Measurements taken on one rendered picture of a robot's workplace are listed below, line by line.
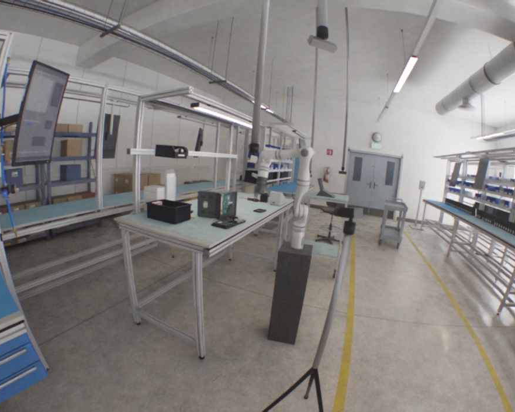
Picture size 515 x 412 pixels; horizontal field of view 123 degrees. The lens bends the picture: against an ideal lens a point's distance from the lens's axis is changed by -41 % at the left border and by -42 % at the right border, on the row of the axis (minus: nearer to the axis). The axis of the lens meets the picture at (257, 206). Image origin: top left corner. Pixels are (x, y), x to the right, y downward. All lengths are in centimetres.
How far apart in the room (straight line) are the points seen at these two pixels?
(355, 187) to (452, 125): 422
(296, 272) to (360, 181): 669
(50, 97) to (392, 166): 827
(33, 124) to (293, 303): 203
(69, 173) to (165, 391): 409
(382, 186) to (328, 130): 259
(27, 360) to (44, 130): 110
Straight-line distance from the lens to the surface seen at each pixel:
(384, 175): 830
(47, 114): 145
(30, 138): 140
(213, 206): 187
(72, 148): 493
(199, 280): 152
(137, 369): 197
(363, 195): 828
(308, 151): 162
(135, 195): 200
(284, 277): 180
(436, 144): 877
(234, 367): 193
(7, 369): 123
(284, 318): 200
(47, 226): 240
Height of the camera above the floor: 148
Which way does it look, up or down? 11 degrees down
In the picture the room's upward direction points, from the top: 4 degrees clockwise
